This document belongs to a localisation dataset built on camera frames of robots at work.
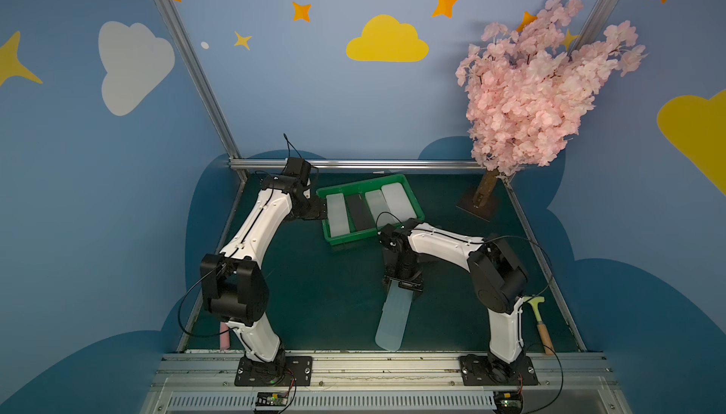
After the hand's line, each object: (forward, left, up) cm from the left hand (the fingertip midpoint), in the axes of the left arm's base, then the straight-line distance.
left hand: (310, 210), depth 87 cm
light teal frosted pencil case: (-27, -27, -16) cm, 41 cm away
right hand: (-20, -28, -15) cm, 38 cm away
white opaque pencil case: (+19, -31, -18) cm, 40 cm away
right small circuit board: (-46, -57, -20) cm, 76 cm away
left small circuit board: (-47, +5, -19) cm, 51 cm away
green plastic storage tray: (+4, -8, -15) cm, 17 cm away
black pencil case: (+15, -15, -19) cm, 28 cm away
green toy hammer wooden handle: (-33, -70, -16) cm, 79 cm away
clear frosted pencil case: (+15, -23, -17) cm, 32 cm away
